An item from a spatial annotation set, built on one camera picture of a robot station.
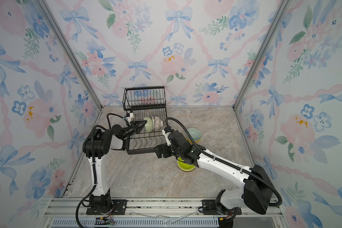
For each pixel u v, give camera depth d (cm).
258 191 40
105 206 66
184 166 82
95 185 62
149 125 95
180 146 58
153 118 97
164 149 67
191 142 54
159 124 98
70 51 86
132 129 88
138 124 91
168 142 69
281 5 69
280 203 40
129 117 93
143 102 117
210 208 73
